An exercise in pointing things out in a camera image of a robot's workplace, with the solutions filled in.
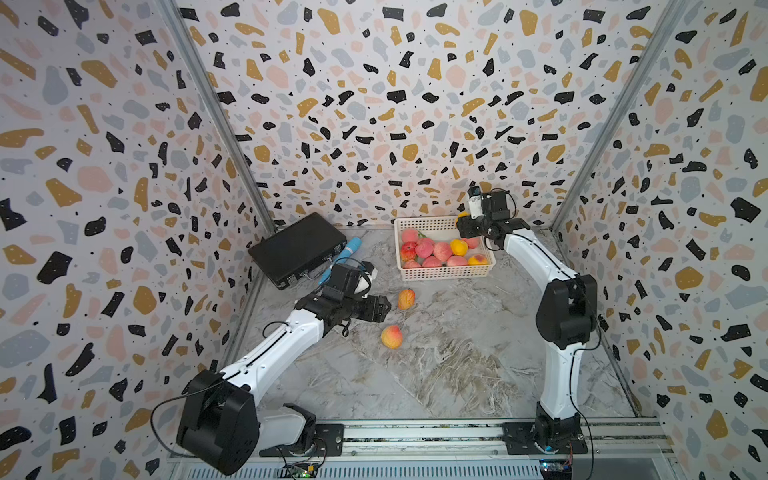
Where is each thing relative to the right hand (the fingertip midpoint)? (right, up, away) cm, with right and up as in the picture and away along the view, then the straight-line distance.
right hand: (467, 219), depth 97 cm
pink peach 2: (+5, -7, +12) cm, 15 cm away
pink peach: (-18, -4, +16) cm, 25 cm away
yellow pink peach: (+5, -13, +7) cm, 16 cm away
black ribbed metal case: (-59, -9, +10) cm, 61 cm away
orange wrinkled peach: (-20, -25, -3) cm, 32 cm away
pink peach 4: (-2, -14, +7) cm, 16 cm away
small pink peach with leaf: (-18, -15, +7) cm, 25 cm away
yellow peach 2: (-2, +1, -8) cm, 8 cm away
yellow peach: (-1, -9, +11) cm, 14 cm away
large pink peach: (-13, -9, +8) cm, 18 cm away
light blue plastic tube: (-43, -13, +14) cm, 47 cm away
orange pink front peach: (-24, -35, -11) cm, 44 cm away
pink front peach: (-7, -10, +9) cm, 15 cm away
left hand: (-27, -25, -15) cm, 39 cm away
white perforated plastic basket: (-7, -1, +23) cm, 24 cm away
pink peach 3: (-11, -14, +6) cm, 19 cm away
